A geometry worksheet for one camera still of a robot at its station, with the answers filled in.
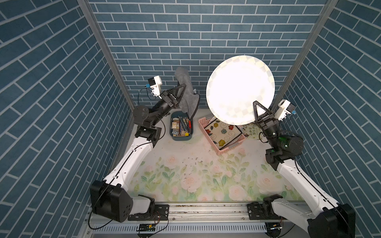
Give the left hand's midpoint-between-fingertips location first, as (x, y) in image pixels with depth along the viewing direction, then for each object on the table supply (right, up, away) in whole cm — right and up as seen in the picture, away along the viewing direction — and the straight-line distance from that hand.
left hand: (192, 90), depth 56 cm
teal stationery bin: (-10, -16, +50) cm, 54 cm away
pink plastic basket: (+6, -13, +52) cm, 54 cm away
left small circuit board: (-23, -64, +16) cm, 70 cm away
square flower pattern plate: (+19, -21, +44) cm, 52 cm away
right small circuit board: (+39, -64, +15) cm, 76 cm away
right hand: (+24, -7, -1) cm, 25 cm away
